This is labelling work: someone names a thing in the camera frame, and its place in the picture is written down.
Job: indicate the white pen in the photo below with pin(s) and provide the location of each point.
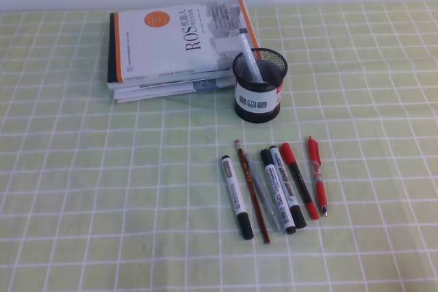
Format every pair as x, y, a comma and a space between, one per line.
249, 57

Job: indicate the black mesh pen holder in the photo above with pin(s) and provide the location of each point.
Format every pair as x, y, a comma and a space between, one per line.
259, 102

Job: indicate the red retractable pen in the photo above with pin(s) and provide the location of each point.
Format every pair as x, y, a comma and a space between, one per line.
316, 163

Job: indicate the grey translucent pen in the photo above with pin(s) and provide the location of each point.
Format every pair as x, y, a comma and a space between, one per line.
263, 194

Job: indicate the white orange ROS book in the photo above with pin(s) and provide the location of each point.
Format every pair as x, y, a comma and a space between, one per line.
176, 43

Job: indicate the lower white book stack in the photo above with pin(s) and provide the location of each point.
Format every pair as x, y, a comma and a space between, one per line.
173, 89

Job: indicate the white marker black cap left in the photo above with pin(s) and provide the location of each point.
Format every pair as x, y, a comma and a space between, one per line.
236, 198

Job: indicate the white marker black cap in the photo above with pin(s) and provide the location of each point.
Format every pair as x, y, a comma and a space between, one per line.
236, 198
279, 197

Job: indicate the red pencil with eraser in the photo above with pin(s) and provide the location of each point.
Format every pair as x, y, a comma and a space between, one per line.
253, 195

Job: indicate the grey black marker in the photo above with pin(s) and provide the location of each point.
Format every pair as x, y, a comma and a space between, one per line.
287, 188

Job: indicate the white marker black cap middle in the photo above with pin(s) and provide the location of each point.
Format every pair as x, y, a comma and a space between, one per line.
279, 197

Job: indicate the red black double marker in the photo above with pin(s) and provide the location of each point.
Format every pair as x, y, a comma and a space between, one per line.
291, 162

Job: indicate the green checked tablecloth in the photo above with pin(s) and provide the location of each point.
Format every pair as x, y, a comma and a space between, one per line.
99, 196

